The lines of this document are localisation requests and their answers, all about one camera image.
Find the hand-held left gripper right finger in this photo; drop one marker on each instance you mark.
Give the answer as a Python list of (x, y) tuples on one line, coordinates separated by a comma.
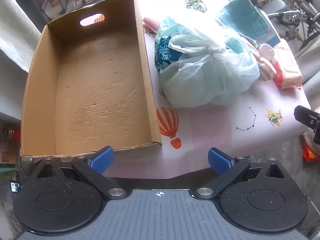
[(218, 160)]

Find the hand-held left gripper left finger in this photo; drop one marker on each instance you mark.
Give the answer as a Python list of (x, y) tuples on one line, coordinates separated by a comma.
[(102, 160)]

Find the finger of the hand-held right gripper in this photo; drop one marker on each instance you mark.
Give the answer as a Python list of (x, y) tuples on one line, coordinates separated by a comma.
[(306, 117)]

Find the orange striped cloth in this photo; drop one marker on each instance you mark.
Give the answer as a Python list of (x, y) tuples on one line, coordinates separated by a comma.
[(266, 70)]

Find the white soft item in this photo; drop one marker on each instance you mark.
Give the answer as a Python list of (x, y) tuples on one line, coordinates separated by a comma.
[(266, 51)]

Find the brown cardboard box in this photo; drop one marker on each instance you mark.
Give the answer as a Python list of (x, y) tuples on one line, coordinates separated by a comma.
[(100, 80)]

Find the translucent green plastic bag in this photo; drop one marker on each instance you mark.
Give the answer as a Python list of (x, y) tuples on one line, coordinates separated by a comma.
[(205, 80)]

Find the teal checkered towel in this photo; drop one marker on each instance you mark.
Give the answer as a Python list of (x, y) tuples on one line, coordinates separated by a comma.
[(245, 15)]

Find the pink sponge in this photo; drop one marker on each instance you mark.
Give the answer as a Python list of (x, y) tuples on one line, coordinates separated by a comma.
[(150, 23)]

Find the green scrunchie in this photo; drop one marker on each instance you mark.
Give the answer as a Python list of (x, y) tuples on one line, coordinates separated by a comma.
[(195, 3)]

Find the pink printed tablecloth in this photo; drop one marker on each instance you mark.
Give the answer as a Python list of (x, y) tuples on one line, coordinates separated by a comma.
[(212, 135)]

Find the orange snack bag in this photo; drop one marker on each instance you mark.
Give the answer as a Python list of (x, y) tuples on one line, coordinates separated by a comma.
[(308, 152)]

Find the pink tissue packet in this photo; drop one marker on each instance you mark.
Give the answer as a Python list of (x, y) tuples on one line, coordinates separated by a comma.
[(287, 67)]

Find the small black device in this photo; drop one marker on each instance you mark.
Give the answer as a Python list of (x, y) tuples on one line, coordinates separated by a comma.
[(15, 186)]

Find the white curtain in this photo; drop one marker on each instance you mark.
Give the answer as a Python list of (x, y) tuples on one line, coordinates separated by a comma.
[(15, 30)]

